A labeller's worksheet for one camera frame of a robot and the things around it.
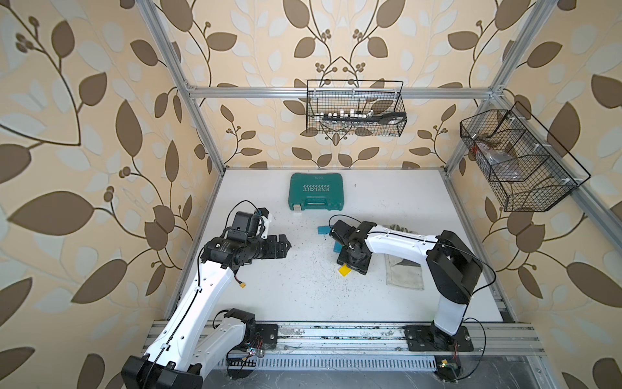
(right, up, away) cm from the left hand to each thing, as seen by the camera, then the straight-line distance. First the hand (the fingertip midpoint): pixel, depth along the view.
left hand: (278, 244), depth 75 cm
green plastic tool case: (+11, +17, +30) cm, 36 cm away
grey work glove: (+42, -13, +11) cm, 46 cm away
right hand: (+23, -11, +13) cm, 28 cm away
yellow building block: (+22, -12, +11) cm, 27 cm away
